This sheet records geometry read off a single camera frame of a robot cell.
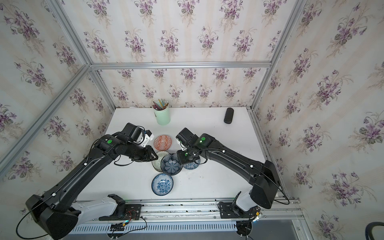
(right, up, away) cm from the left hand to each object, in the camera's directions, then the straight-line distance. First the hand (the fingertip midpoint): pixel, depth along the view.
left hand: (158, 159), depth 70 cm
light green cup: (-5, +22, +35) cm, 42 cm away
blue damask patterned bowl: (+17, -8, +18) cm, 26 cm away
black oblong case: (+45, +23, +45) cm, 68 cm away
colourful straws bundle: (-5, +30, +34) cm, 46 cm away
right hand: (+11, -2, +4) cm, 12 cm away
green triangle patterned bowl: (-4, -6, +14) cm, 16 cm away
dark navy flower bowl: (+5, -4, +6) cm, 9 cm away
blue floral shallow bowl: (-1, -17, +12) cm, 20 cm away
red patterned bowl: (-4, +4, +28) cm, 29 cm away
